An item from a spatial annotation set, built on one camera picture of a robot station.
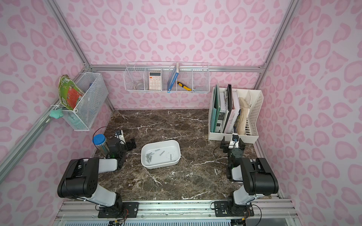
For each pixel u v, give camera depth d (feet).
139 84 3.11
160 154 3.05
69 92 2.40
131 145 2.87
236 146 2.52
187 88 3.21
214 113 2.66
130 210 2.37
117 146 2.41
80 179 1.50
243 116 2.96
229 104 2.73
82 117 2.37
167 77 3.26
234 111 2.61
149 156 3.04
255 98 3.26
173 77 2.87
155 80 3.12
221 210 2.37
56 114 2.03
